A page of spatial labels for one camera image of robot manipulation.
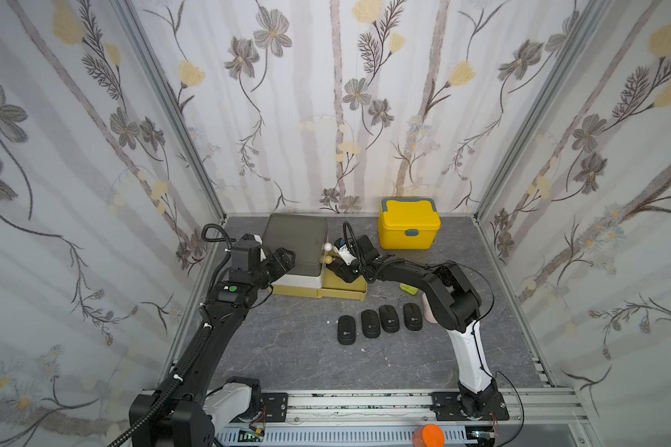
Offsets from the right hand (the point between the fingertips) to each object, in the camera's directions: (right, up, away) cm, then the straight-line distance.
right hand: (343, 260), depth 99 cm
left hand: (-15, +2, -20) cm, 25 cm away
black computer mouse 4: (+22, -18, -10) cm, 30 cm away
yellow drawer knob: (-5, +1, -6) cm, 8 cm away
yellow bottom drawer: (-3, -9, -3) cm, 10 cm away
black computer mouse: (+1, -21, -12) cm, 25 cm away
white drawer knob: (-5, +5, -11) cm, 13 cm away
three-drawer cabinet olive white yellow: (-12, +8, -13) cm, 19 cm away
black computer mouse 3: (+15, -18, -11) cm, 26 cm away
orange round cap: (+19, -38, -37) cm, 56 cm away
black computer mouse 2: (+8, -20, -11) cm, 24 cm away
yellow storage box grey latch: (+23, +13, 0) cm, 27 cm away
